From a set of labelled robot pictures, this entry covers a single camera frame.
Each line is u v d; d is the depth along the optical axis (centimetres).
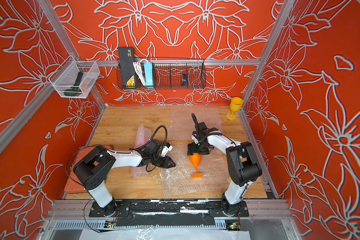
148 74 90
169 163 80
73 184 76
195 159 86
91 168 47
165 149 83
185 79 92
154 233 67
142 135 90
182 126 107
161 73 100
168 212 73
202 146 77
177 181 82
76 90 81
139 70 86
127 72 89
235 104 100
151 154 73
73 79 92
